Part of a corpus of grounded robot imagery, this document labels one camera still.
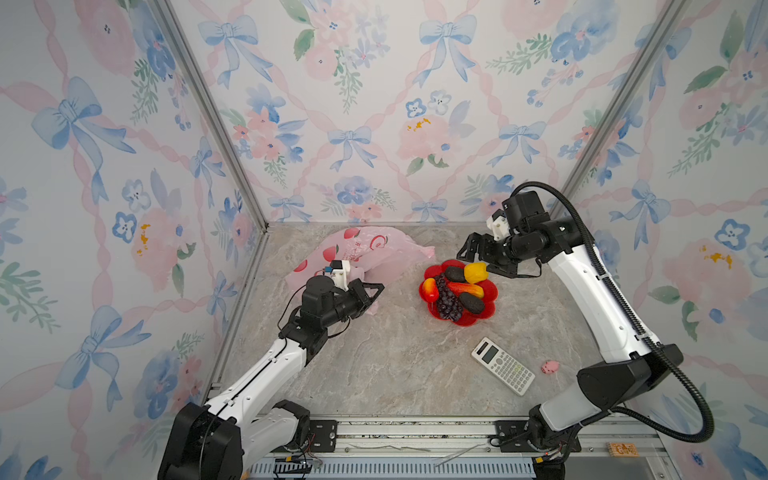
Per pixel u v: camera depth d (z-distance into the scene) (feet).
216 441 1.28
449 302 3.08
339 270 2.40
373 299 2.37
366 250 3.19
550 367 2.75
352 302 2.26
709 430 1.21
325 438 2.42
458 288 3.20
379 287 2.49
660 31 2.35
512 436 2.43
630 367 1.31
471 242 2.18
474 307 3.04
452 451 2.39
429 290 3.09
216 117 2.88
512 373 2.74
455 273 3.26
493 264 2.13
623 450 2.35
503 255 2.02
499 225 2.25
